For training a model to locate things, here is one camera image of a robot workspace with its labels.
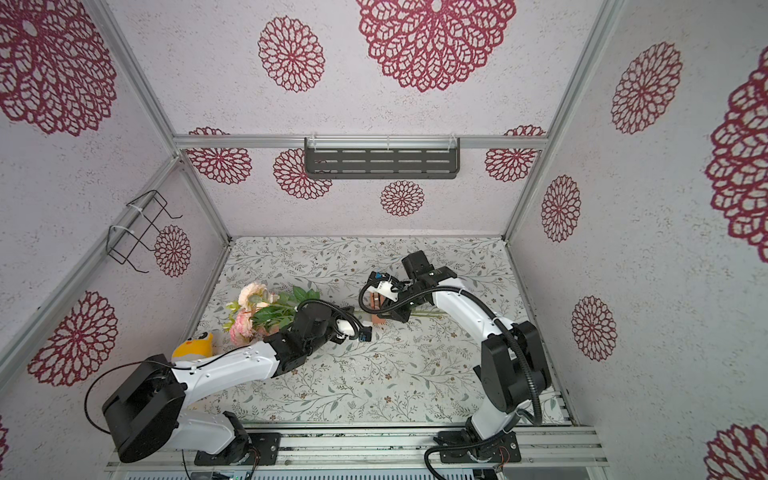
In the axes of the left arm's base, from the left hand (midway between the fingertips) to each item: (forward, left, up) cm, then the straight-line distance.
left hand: (348, 304), depth 84 cm
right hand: (0, -10, -1) cm, 10 cm away
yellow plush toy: (-10, +42, -7) cm, 44 cm away
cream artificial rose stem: (-3, +22, +9) cm, 24 cm away
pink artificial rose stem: (-9, +27, +2) cm, 28 cm away
